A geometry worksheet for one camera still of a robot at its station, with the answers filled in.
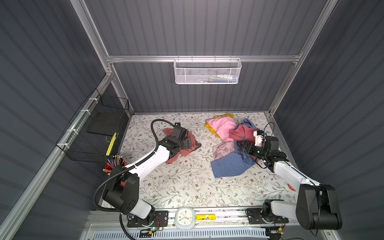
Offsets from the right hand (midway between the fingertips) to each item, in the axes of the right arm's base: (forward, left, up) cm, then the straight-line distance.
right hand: (245, 145), depth 88 cm
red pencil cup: (-12, +73, +4) cm, 74 cm away
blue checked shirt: (-9, +7, -6) cm, 12 cm away
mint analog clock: (-36, +34, -7) cm, 51 cm away
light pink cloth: (+2, +13, -6) cm, 14 cm away
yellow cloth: (+20, +19, -9) cm, 29 cm away
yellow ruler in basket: (-10, +69, +18) cm, 72 cm away
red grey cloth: (+5, +30, -6) cm, 31 cm away
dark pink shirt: (+7, +1, +4) cm, 9 cm away
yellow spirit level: (-36, +24, -9) cm, 44 cm away
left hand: (+2, +37, +2) cm, 37 cm away
